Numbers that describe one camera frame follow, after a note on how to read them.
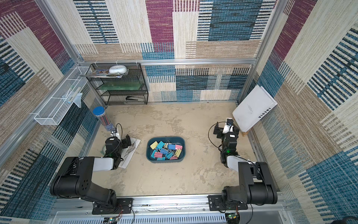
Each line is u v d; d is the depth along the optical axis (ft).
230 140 2.17
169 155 2.91
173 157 2.92
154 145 3.02
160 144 3.01
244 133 3.14
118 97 3.92
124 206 2.39
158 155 2.94
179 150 2.94
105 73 3.01
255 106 2.81
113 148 2.33
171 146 3.02
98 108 3.87
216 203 2.40
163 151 2.94
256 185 1.41
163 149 2.98
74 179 1.50
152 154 2.93
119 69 2.93
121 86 3.11
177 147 3.07
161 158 2.91
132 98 3.61
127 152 3.02
